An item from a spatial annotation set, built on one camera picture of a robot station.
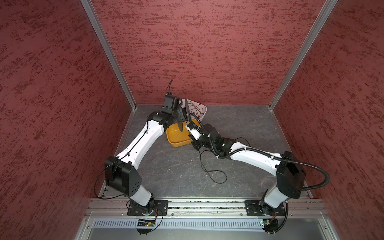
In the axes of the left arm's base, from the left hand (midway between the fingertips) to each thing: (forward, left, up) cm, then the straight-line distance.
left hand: (178, 114), depth 83 cm
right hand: (-11, -7, -7) cm, 15 cm away
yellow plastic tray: (0, +3, -27) cm, 27 cm away
